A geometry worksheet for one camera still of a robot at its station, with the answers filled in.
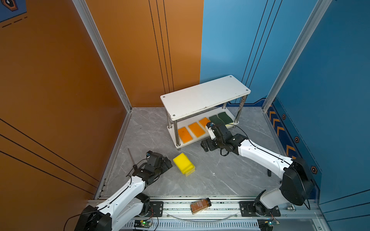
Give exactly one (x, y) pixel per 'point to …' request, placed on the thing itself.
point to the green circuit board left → (142, 224)
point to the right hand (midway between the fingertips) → (208, 141)
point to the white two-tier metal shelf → (189, 110)
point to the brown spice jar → (199, 206)
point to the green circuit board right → (271, 222)
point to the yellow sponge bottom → (190, 173)
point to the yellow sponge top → (182, 161)
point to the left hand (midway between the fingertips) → (167, 163)
